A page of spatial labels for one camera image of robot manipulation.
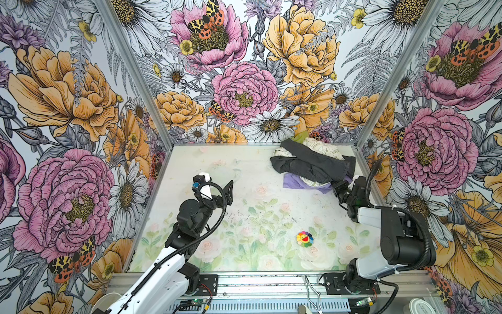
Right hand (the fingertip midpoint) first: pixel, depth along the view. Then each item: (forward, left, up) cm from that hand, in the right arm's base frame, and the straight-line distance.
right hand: (329, 184), depth 94 cm
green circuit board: (-44, +56, -7) cm, 71 cm away
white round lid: (-47, -18, -2) cm, 51 cm away
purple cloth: (+8, +16, -7) cm, 19 cm away
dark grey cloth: (+9, +8, +3) cm, 13 cm away
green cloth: (+32, +9, +1) cm, 33 cm away
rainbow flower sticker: (-23, +15, -7) cm, 28 cm away
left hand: (-9, +47, +16) cm, 51 cm away
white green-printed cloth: (+22, 0, +4) cm, 22 cm away
